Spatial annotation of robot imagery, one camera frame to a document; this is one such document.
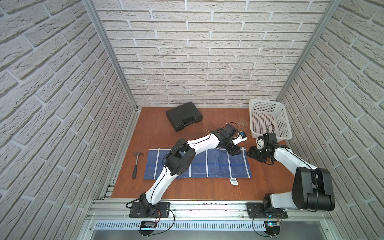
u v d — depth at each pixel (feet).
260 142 2.79
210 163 2.92
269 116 3.73
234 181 2.70
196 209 2.50
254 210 2.41
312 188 1.55
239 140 2.71
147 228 2.32
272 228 2.30
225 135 2.47
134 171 2.85
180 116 3.52
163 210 2.45
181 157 1.86
